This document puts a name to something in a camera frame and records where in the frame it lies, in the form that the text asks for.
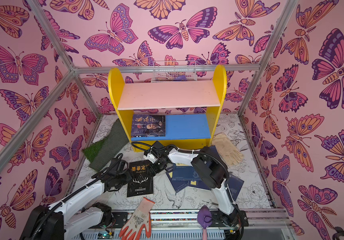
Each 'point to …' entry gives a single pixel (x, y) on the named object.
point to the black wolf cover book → (147, 135)
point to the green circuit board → (104, 235)
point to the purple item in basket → (181, 78)
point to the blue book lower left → (177, 185)
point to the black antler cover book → (142, 179)
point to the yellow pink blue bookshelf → (194, 130)
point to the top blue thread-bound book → (185, 173)
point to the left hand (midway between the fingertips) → (133, 175)
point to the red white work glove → (140, 220)
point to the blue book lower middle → (197, 184)
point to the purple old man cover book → (142, 124)
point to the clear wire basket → (174, 71)
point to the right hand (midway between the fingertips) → (150, 171)
